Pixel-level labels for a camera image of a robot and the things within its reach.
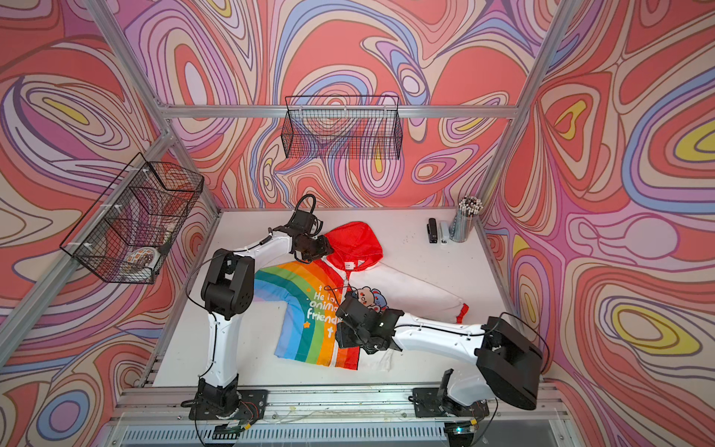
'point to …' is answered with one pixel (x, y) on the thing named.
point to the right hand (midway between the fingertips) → (345, 344)
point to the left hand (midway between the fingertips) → (333, 252)
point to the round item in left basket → (142, 260)
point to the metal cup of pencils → (463, 222)
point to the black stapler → (431, 228)
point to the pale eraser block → (444, 232)
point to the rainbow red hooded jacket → (302, 297)
